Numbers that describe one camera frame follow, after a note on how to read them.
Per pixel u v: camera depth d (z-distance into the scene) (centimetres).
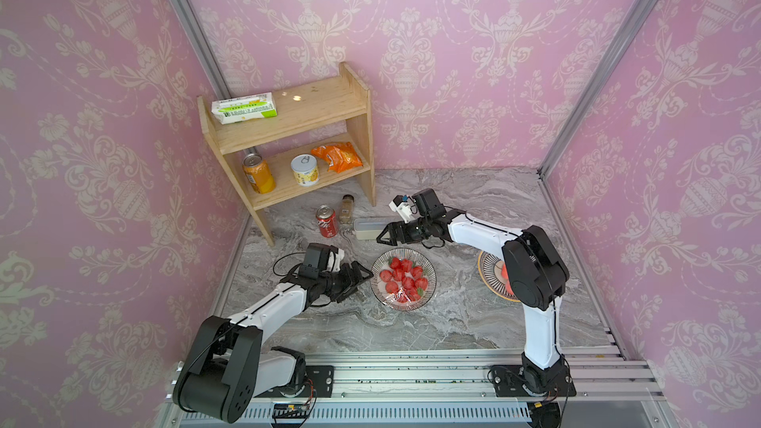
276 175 92
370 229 102
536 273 54
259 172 79
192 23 80
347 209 103
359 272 79
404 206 87
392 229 83
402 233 83
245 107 71
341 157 90
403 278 87
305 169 85
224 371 41
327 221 95
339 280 77
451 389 73
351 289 78
